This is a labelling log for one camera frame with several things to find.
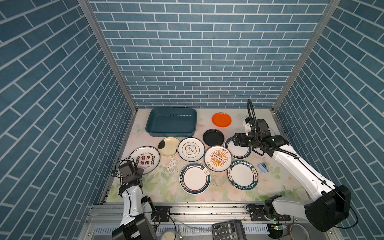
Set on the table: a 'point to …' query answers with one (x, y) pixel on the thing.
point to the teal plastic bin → (171, 122)
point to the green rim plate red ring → (195, 178)
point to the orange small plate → (221, 119)
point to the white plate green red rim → (236, 152)
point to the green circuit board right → (275, 230)
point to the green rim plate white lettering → (242, 175)
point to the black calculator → (232, 230)
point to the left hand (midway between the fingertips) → (138, 169)
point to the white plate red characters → (146, 157)
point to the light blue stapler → (264, 167)
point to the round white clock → (169, 234)
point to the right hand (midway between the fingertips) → (236, 136)
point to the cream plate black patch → (168, 146)
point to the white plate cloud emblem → (191, 149)
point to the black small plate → (213, 137)
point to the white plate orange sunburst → (218, 158)
